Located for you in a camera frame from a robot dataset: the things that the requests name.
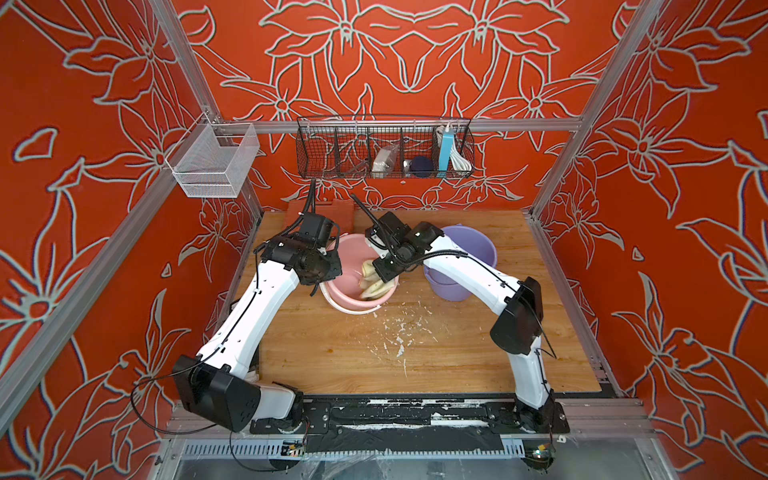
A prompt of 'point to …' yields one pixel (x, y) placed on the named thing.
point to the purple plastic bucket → (476, 241)
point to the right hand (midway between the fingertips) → (375, 271)
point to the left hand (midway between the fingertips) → (333, 267)
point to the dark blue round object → (422, 166)
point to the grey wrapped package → (384, 162)
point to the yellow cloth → (372, 285)
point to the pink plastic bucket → (342, 293)
